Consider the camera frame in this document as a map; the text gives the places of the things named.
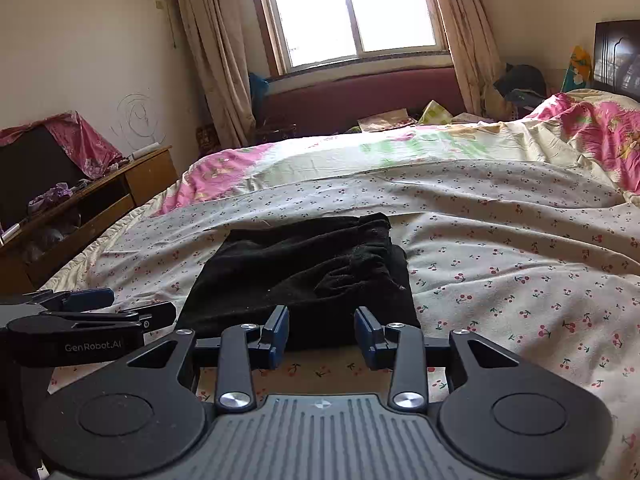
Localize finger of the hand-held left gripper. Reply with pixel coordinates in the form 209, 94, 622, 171
29, 287, 116, 313
40, 302, 177, 333

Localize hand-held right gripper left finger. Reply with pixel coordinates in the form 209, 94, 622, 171
120, 306, 291, 413

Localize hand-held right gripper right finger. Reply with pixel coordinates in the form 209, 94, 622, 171
354, 307, 526, 411

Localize black pants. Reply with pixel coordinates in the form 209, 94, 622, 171
177, 212, 421, 351

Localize grey clothes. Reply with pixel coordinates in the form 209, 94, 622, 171
20, 210, 83, 261

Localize purple cloth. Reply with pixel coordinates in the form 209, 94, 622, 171
27, 182, 76, 213

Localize wooden cabinet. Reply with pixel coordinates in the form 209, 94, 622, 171
0, 145, 178, 296

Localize black television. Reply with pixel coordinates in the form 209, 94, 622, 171
0, 125, 86, 231

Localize pink floral cloth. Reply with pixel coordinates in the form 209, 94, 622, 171
0, 111, 126, 180

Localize pink floral bedsheet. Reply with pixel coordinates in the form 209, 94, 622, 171
42, 122, 551, 291

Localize cherry print bedsheet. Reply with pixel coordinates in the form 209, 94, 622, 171
45, 160, 640, 480

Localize brown paper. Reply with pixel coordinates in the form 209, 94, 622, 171
357, 109, 416, 133

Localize yellow green packet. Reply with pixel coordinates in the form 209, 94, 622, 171
417, 100, 453, 126

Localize maroon padded bench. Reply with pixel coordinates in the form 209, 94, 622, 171
260, 67, 468, 138

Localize blue bag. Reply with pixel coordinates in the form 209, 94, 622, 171
248, 72, 271, 106

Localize beige curtain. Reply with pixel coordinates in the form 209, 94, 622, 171
170, 0, 258, 148
427, 0, 516, 121

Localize dark clothes pile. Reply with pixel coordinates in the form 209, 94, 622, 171
492, 63, 548, 111

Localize pink floral quilt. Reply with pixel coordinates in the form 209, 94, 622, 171
520, 89, 640, 206

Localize window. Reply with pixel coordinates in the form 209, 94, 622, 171
247, 0, 453, 76

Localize yellow green cushion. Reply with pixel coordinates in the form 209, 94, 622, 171
560, 45, 593, 93

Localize dark wooden headboard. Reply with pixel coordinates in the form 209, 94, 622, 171
592, 19, 640, 96

